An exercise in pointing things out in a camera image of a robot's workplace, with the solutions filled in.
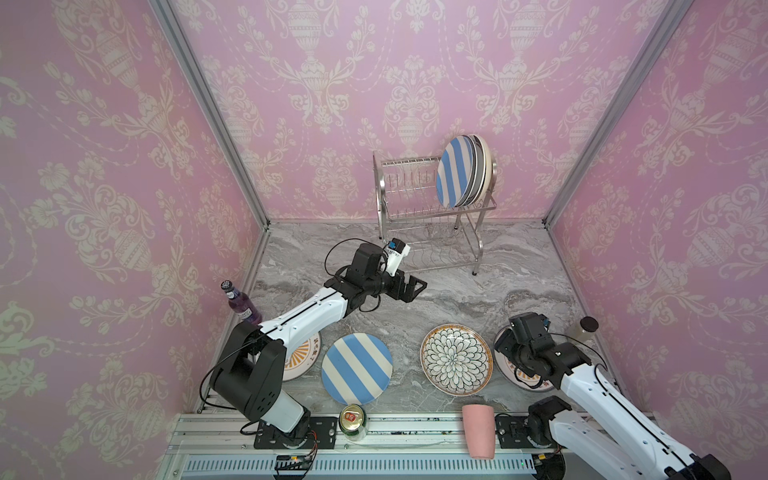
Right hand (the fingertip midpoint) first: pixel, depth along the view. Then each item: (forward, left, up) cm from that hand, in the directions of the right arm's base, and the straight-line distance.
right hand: (504, 345), depth 84 cm
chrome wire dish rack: (+30, +25, +23) cm, 45 cm away
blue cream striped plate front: (-3, +42, -4) cm, 42 cm away
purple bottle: (+12, +74, +9) cm, 75 cm away
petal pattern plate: (-2, +13, -4) cm, 14 cm away
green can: (-18, +41, +7) cm, 45 cm away
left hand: (+14, +24, +14) cm, 31 cm away
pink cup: (-20, +12, +1) cm, 23 cm away
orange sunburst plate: (0, +57, -3) cm, 57 cm away
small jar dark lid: (+3, -23, +5) cm, 24 cm away
